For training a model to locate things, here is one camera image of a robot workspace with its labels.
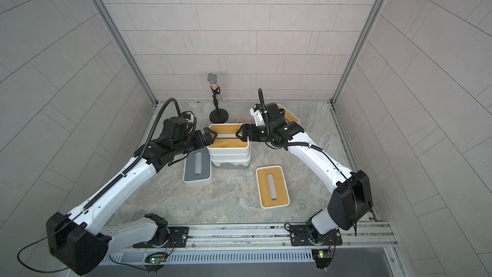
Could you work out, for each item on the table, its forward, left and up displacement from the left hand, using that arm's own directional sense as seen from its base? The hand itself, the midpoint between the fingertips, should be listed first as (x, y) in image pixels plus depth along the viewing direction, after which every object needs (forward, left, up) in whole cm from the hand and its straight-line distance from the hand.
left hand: (214, 135), depth 77 cm
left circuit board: (-40, +17, -18) cm, 47 cm away
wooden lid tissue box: (-2, -5, -1) cm, 6 cm away
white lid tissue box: (-6, -6, -13) cm, 16 cm away
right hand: (0, -12, 0) cm, 12 cm away
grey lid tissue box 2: (-6, +10, -21) cm, 24 cm away
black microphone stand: (+26, +5, -19) cm, 33 cm away
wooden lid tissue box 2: (-14, -25, -20) cm, 34 cm away
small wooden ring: (+22, -9, -18) cm, 30 cm away
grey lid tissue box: (-5, 0, -9) cm, 10 cm away
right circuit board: (-39, -41, -20) cm, 60 cm away
